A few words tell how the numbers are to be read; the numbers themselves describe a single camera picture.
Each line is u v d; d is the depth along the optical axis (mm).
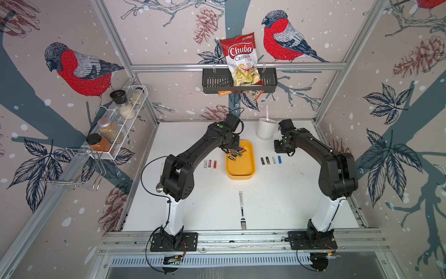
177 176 512
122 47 841
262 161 1005
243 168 945
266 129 1010
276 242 746
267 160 1005
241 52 819
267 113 1078
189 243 731
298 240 728
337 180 511
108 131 642
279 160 1005
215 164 987
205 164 980
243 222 795
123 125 712
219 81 1009
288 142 730
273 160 1018
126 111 765
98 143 601
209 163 997
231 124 708
